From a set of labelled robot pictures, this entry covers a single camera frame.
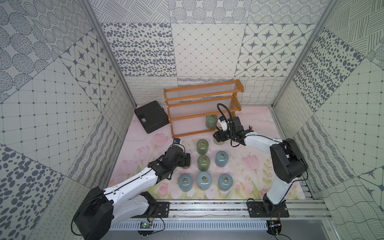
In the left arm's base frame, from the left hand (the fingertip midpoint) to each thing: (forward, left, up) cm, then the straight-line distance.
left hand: (187, 155), depth 83 cm
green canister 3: (+27, -15, -2) cm, 31 cm away
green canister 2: (+7, -9, -3) cm, 12 cm away
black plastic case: (+34, +30, -6) cm, 45 cm away
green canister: (-3, -10, -3) cm, 10 cm away
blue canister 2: (-13, -10, -1) cm, 17 cm away
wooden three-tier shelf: (+39, -3, -3) cm, 39 cm away
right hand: (+17, -21, -4) cm, 27 cm away
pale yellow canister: (+9, -19, -1) cm, 21 cm away
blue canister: (-15, 0, -2) cm, 15 cm away
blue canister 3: (-13, -21, -3) cm, 25 cm away
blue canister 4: (-1, -20, -2) cm, 20 cm away
